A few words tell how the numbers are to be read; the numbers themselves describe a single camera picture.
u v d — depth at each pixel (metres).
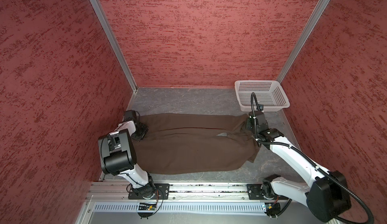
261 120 0.63
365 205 0.35
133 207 0.71
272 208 0.71
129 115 0.77
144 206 0.73
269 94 1.18
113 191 0.76
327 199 0.40
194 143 0.95
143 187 0.62
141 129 0.85
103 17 0.81
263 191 0.68
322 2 0.76
